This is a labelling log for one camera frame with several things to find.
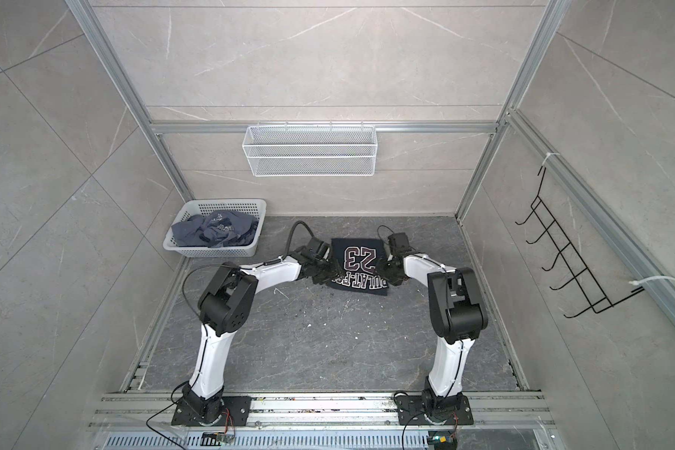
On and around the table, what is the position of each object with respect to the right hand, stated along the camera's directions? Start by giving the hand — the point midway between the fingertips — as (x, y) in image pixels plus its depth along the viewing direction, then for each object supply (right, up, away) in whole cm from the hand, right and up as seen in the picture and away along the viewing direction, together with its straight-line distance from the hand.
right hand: (379, 270), depth 101 cm
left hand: (-13, 0, -2) cm, 13 cm away
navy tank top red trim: (-8, +4, 0) cm, 9 cm away
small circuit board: (-46, -40, -30) cm, 68 cm away
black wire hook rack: (+43, +2, -37) cm, 57 cm away
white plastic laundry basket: (-51, +25, +13) cm, 58 cm away
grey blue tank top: (-64, +15, +6) cm, 66 cm away
